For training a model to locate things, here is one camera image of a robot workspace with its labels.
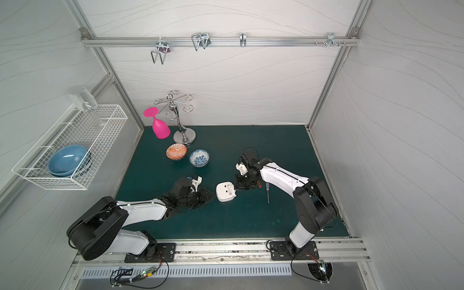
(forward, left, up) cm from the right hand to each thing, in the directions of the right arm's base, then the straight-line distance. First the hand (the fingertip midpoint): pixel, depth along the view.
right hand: (234, 186), depth 86 cm
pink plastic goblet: (+25, +41, +12) cm, 50 cm away
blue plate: (-7, +58, +30) cm, 66 cm away
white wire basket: (+9, +63, +30) cm, 70 cm away
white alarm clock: (-1, +5, -3) cm, 6 cm away
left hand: (-5, +9, -1) cm, 10 cm away
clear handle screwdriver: (+4, -17, -6) cm, 19 cm away
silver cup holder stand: (+36, +36, -4) cm, 51 cm away
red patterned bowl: (+23, +37, -4) cm, 44 cm away
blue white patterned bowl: (+20, +22, -5) cm, 30 cm away
